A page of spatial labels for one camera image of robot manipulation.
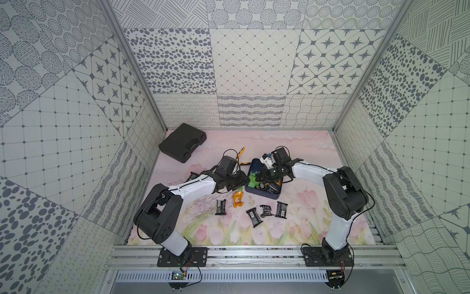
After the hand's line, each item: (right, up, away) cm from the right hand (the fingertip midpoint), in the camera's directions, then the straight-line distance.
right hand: (258, 181), depth 92 cm
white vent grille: (-15, -33, -22) cm, 42 cm away
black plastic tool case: (-45, +20, +15) cm, 52 cm away
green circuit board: (-34, -34, -20) cm, 52 cm away
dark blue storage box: (+7, -4, -1) cm, 8 cm away
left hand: (-5, +3, -5) cm, 7 cm away
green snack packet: (-3, -1, 0) cm, 3 cm away
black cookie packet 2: (-18, -11, -6) cm, 23 cm away
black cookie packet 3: (+11, -12, -6) cm, 17 cm away
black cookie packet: (-3, -15, -8) cm, 17 cm away
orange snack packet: (-11, -7, -2) cm, 13 cm away
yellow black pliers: (-9, +14, +15) cm, 23 cm away
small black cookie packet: (+4, -13, -6) cm, 15 cm away
